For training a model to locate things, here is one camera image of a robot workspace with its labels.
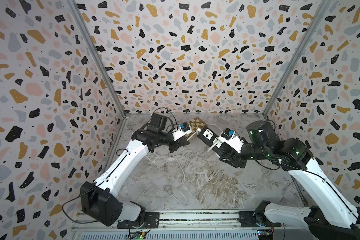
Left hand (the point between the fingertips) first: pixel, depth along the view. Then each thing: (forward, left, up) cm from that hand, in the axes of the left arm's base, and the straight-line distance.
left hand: (188, 140), depth 73 cm
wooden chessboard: (+33, -7, -24) cm, 41 cm away
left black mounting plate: (-30, +18, -26) cm, 43 cm away
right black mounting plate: (-30, -28, -25) cm, 48 cm away
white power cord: (-15, +10, -26) cm, 31 cm away
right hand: (-11, -15, +7) cm, 19 cm away
